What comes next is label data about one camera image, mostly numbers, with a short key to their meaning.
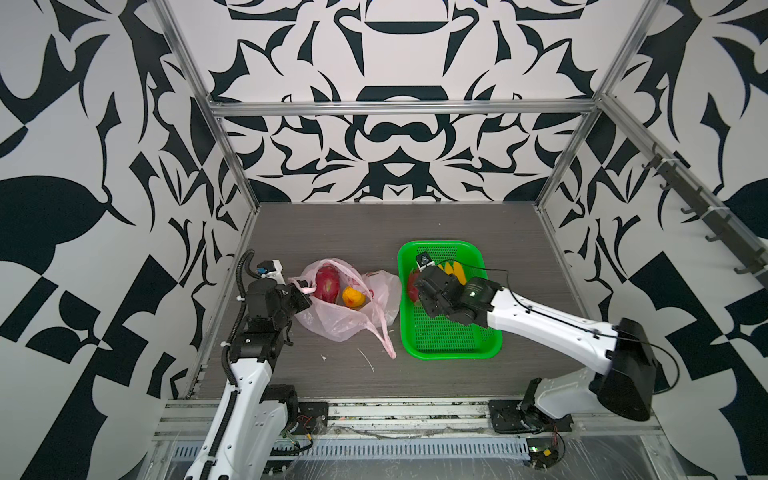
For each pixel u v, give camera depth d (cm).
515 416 74
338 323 78
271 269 71
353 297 89
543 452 71
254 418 48
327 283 89
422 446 71
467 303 54
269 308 58
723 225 55
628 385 39
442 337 87
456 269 94
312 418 73
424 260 69
